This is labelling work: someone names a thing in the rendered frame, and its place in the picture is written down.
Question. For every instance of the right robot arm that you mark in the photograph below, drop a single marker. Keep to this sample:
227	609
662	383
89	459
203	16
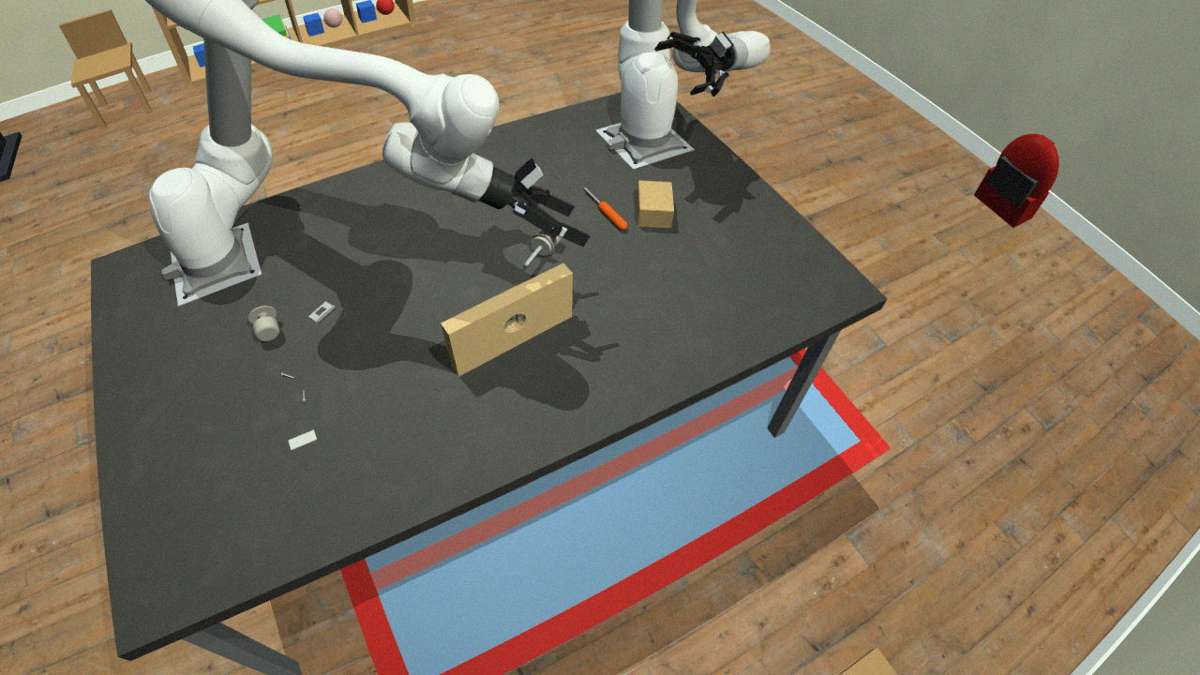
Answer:
194	211

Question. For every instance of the orange-handled screwdriver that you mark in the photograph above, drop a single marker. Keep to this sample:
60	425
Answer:
610	214

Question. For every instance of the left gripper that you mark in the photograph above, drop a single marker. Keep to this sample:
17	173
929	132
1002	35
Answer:
706	58

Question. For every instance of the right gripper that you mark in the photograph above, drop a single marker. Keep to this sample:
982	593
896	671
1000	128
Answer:
501	191

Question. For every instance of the white door knob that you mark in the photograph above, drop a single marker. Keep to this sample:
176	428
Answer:
542	244

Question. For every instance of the tan wooden block with round hole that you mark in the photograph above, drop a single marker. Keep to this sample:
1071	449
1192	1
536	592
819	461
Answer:
478	334

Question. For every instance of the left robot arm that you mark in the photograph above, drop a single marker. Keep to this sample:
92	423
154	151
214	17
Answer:
650	81

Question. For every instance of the grey door knob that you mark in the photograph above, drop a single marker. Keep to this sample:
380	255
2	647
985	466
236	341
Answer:
265	328

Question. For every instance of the tan rectangular box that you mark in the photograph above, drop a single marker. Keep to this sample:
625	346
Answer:
655	206

